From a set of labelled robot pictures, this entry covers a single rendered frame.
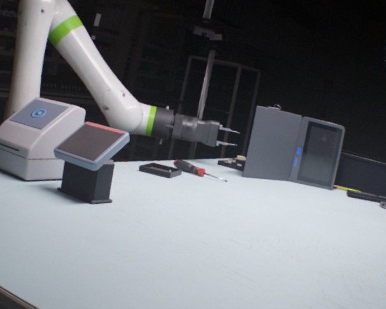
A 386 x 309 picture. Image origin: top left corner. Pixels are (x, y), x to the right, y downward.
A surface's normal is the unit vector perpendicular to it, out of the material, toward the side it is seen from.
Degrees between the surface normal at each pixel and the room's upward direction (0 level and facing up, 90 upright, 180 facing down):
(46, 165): 90
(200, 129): 90
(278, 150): 90
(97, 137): 32
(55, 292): 0
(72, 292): 0
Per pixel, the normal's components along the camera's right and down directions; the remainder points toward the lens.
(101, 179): 0.86, 0.22
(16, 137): -0.13, -0.74
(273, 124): 0.57, 0.19
